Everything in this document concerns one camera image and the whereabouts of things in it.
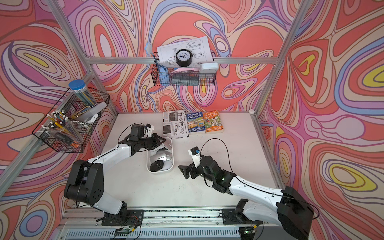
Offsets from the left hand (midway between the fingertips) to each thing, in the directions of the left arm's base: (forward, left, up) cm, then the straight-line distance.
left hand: (166, 140), depth 88 cm
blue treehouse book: (+24, -18, -10) cm, 32 cm away
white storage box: (-11, -1, -10) cm, 15 cm away
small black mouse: (-13, +5, -8) cm, 16 cm away
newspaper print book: (+20, -3, -9) cm, 22 cm away
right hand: (-16, -13, -1) cm, 21 cm away
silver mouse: (-3, +3, -12) cm, 13 cm away
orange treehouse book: (+23, -31, -10) cm, 40 cm away
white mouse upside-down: (0, -1, -3) cm, 3 cm away
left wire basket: (0, +39, +20) cm, 44 cm away
